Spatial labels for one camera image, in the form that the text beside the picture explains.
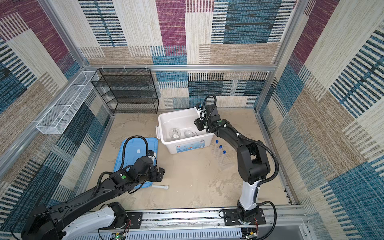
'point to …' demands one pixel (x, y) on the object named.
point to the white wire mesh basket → (55, 121)
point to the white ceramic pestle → (164, 186)
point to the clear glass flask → (175, 134)
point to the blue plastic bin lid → (135, 148)
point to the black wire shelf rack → (127, 90)
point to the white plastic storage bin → (183, 120)
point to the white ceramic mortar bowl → (188, 133)
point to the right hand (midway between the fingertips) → (198, 121)
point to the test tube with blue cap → (217, 142)
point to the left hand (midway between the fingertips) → (158, 168)
